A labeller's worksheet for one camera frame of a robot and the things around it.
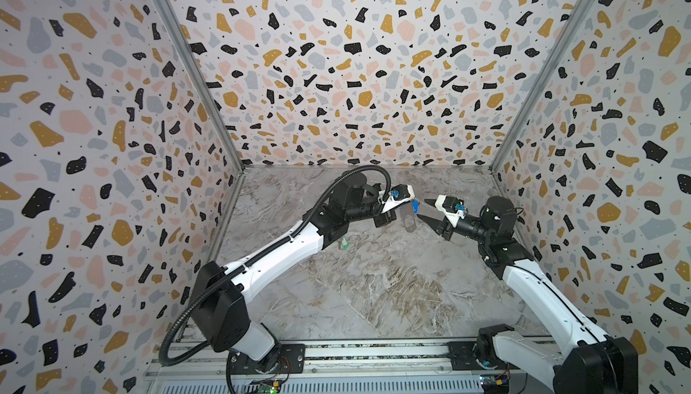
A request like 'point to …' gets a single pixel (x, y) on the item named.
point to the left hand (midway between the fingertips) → (411, 193)
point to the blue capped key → (415, 204)
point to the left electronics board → (269, 388)
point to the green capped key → (345, 243)
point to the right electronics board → (495, 384)
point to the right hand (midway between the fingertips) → (425, 203)
